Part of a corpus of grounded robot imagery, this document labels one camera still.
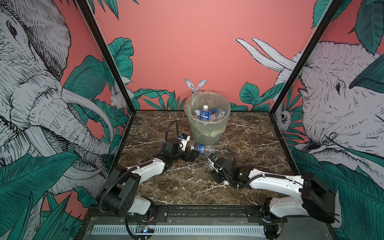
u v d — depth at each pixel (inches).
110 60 35.5
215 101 36.9
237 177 23.5
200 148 36.6
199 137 38.4
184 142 31.5
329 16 28.2
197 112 36.5
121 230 27.6
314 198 16.0
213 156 28.4
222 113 34.9
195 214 29.5
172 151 27.5
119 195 16.7
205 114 34.0
